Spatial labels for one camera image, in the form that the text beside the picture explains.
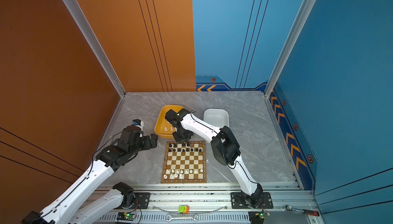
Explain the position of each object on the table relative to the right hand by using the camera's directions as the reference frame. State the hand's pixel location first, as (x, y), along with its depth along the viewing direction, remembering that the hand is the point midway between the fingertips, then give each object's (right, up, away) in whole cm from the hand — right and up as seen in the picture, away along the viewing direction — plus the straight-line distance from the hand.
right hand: (181, 141), depth 88 cm
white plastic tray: (+24, +13, +18) cm, 32 cm away
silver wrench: (-3, -30, -18) cm, 36 cm away
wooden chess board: (+2, -11, -3) cm, 11 cm away
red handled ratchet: (+52, -26, -18) cm, 61 cm away
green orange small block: (+4, -27, -18) cm, 33 cm away
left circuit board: (-24, -31, -17) cm, 43 cm away
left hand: (-15, +5, -9) cm, 18 cm away
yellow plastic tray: (-13, +7, +10) cm, 18 cm away
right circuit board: (+38, -31, -17) cm, 52 cm away
